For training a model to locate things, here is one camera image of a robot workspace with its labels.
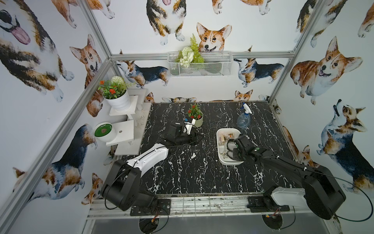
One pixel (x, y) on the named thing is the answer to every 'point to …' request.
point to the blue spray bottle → (244, 119)
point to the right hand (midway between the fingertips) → (235, 152)
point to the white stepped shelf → (128, 134)
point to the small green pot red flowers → (195, 112)
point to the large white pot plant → (115, 91)
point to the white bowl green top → (104, 131)
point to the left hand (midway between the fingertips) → (201, 133)
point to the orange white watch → (231, 135)
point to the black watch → (229, 141)
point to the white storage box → (225, 156)
